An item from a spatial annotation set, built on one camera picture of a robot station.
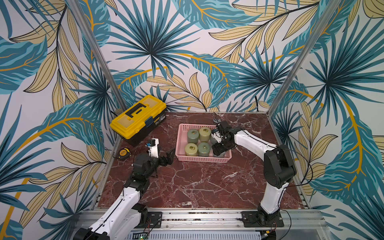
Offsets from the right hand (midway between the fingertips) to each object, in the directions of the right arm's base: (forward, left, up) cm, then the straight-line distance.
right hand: (220, 148), depth 93 cm
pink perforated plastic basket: (+10, +24, -6) cm, 27 cm away
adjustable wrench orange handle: (+29, -3, -7) cm, 30 cm away
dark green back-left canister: (+8, +17, +2) cm, 19 cm away
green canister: (-2, +10, +3) cm, 11 cm away
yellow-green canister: (-3, +18, +4) cm, 19 cm away
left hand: (-7, +31, +11) cm, 33 cm away
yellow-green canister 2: (+9, +9, +2) cm, 13 cm away
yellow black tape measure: (-1, +60, -2) cm, 60 cm away
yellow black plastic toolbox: (+17, +48, +12) cm, 52 cm away
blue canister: (-7, +1, +4) cm, 8 cm away
